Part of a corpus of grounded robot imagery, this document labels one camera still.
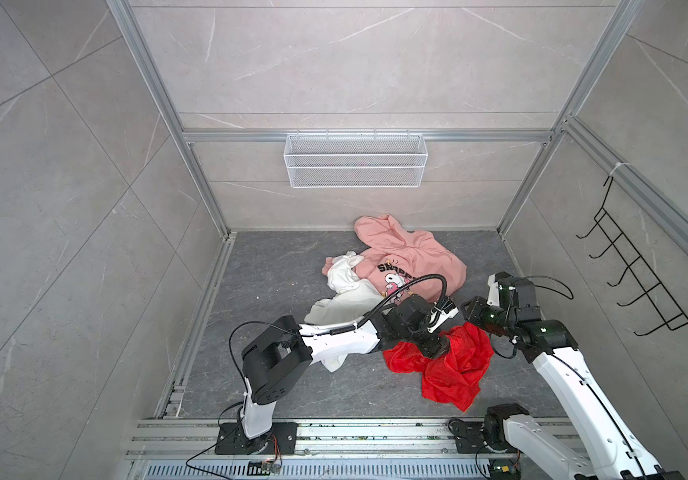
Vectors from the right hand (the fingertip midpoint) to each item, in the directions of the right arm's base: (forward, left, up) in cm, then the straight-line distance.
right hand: (464, 304), depth 79 cm
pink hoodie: (+28, +13, -14) cm, 34 cm away
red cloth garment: (-17, +5, -6) cm, 19 cm away
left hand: (-6, +5, -4) cm, 9 cm away
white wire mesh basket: (+50, +27, +13) cm, 58 cm away
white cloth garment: (+8, +29, -9) cm, 32 cm away
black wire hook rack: (-8, -37, +13) cm, 40 cm away
